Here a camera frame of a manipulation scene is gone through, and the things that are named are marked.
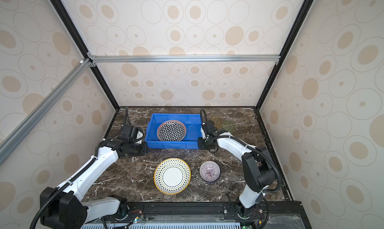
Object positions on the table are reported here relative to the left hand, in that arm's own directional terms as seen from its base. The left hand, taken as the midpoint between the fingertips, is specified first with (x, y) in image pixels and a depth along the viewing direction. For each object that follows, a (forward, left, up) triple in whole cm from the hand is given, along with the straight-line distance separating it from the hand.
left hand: (152, 147), depth 81 cm
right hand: (+6, -27, -8) cm, 29 cm away
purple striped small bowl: (-9, -32, -10) cm, 34 cm away
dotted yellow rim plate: (-11, -10, -13) cm, 20 cm away
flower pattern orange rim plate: (+21, -7, -14) cm, 26 cm away
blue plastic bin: (+14, -20, -16) cm, 29 cm away
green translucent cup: (+23, -46, -10) cm, 52 cm away
